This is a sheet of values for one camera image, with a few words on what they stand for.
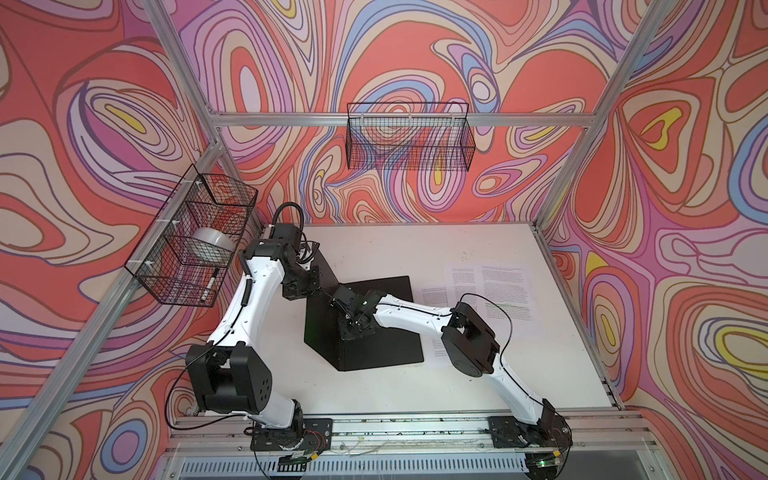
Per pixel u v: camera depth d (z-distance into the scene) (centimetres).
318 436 72
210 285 72
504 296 99
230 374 42
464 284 102
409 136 96
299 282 67
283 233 65
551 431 63
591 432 75
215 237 74
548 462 70
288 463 72
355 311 69
